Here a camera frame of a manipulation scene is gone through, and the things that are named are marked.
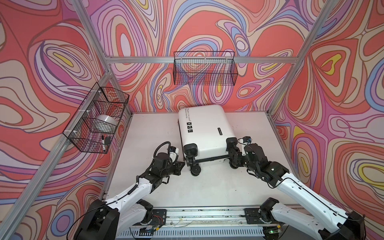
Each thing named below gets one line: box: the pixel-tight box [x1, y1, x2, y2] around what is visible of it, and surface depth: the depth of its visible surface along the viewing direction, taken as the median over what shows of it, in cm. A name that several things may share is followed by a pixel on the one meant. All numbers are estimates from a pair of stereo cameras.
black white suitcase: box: [178, 105, 238, 176], surface depth 84 cm
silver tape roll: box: [94, 114, 118, 132], surface depth 73 cm
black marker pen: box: [102, 135, 106, 152], surface depth 73 cm
